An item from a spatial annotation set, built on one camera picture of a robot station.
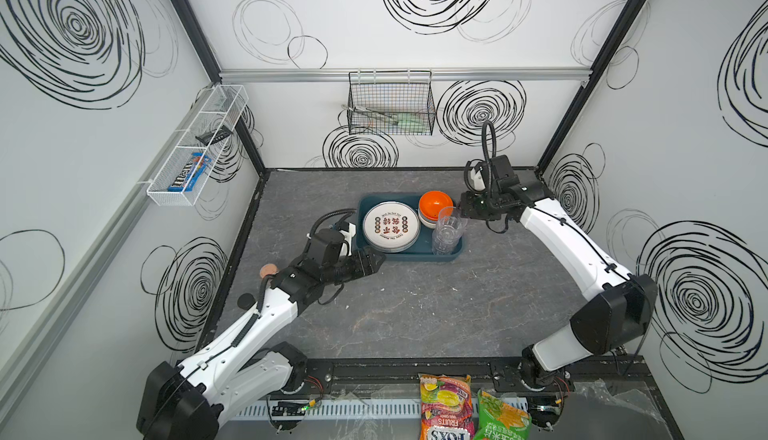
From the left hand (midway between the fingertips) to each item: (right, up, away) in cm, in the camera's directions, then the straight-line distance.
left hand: (379, 260), depth 76 cm
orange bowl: (+17, +14, +23) cm, 32 cm away
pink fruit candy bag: (+16, -32, -8) cm, 37 cm away
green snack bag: (+27, -33, -11) cm, 44 cm away
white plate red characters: (+3, +6, +23) cm, 24 cm away
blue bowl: (+16, +8, +18) cm, 25 cm away
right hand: (+22, +14, +5) cm, 27 cm away
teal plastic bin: (+13, -2, +20) cm, 24 cm away
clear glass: (+21, +10, +13) cm, 27 cm away
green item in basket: (+10, +38, +11) cm, 41 cm away
